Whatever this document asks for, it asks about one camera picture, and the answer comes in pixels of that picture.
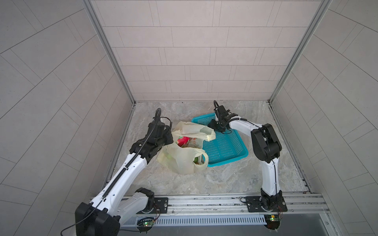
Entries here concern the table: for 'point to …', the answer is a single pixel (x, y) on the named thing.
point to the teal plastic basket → (227, 146)
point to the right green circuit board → (273, 221)
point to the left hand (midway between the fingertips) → (172, 132)
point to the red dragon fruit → (183, 141)
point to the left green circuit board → (144, 224)
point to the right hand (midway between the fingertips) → (211, 126)
